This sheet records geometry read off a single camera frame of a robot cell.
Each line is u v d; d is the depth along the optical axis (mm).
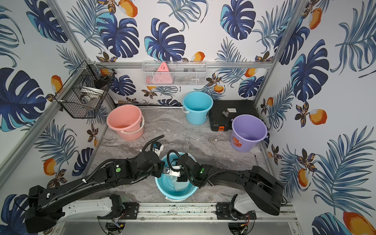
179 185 798
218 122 1004
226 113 1057
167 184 814
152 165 517
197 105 1140
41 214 395
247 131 985
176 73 931
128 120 1083
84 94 815
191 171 616
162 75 885
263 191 427
